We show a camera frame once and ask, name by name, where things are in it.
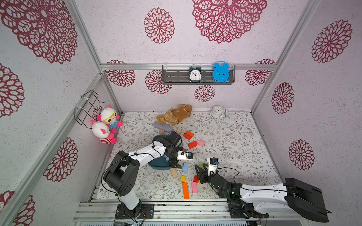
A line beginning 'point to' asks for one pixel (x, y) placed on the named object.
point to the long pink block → (194, 188)
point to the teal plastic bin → (160, 163)
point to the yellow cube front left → (183, 179)
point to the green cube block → (201, 165)
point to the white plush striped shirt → (100, 130)
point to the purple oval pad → (166, 127)
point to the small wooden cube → (179, 131)
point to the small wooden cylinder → (161, 132)
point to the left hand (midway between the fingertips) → (179, 158)
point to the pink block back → (201, 142)
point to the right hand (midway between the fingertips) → (197, 166)
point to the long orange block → (186, 193)
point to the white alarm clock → (219, 112)
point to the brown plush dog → (176, 115)
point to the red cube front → (195, 179)
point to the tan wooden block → (174, 172)
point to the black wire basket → (84, 115)
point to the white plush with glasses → (109, 116)
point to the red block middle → (193, 145)
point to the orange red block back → (188, 135)
